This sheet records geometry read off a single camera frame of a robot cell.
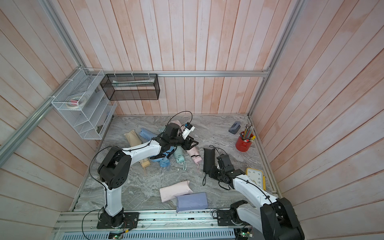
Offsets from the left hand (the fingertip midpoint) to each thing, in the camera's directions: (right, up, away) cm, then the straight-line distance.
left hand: (195, 142), depth 89 cm
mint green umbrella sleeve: (-23, +8, +18) cm, 31 cm away
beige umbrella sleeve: (-44, +1, +15) cm, 46 cm away
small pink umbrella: (+1, -10, +6) cm, 11 cm away
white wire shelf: (-57, +13, -11) cm, 59 cm away
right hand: (+9, -17, 0) cm, 20 cm away
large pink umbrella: (-11, -25, -8) cm, 29 cm away
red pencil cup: (+32, +2, +5) cm, 33 cm away
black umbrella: (+9, -13, +3) cm, 16 cm away
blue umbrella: (-19, -12, +2) cm, 22 cm away
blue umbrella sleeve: (-33, +4, +15) cm, 37 cm away
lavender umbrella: (-2, -30, -11) cm, 32 cm away
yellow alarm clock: (+36, -20, -3) cm, 42 cm away
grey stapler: (+30, +9, +19) cm, 37 cm away
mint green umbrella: (-10, -8, +4) cm, 14 cm away
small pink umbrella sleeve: (-8, +9, -9) cm, 15 cm away
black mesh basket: (-40, +35, +2) cm, 53 cm away
